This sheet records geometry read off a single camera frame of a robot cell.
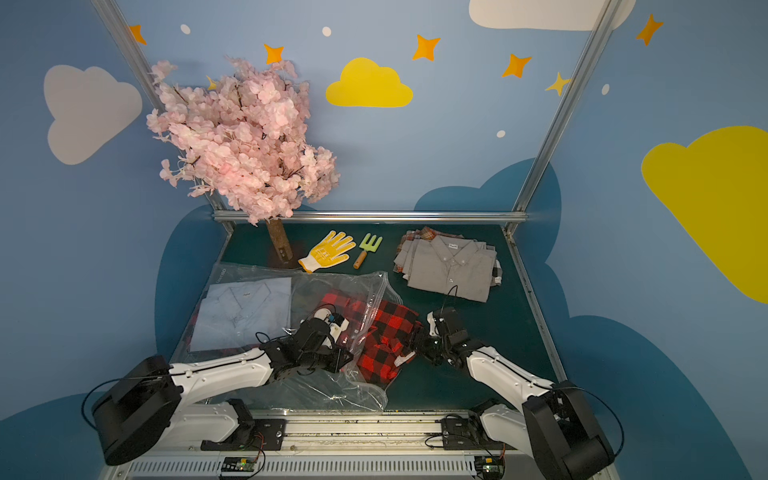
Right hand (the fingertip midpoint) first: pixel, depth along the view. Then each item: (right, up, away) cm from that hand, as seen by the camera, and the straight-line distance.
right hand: (411, 341), depth 87 cm
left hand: (-16, -3, -3) cm, 17 cm away
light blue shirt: (-53, +7, +6) cm, 54 cm away
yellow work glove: (-30, +27, +28) cm, 49 cm away
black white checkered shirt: (+32, +19, +17) cm, 41 cm away
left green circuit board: (-44, -26, -15) cm, 53 cm away
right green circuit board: (+18, -26, -15) cm, 35 cm away
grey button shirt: (+14, +22, +12) cm, 29 cm away
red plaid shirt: (+7, +34, +28) cm, 44 cm away
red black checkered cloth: (-9, +1, +4) cm, 10 cm away
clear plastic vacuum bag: (-21, -12, -6) cm, 25 cm away
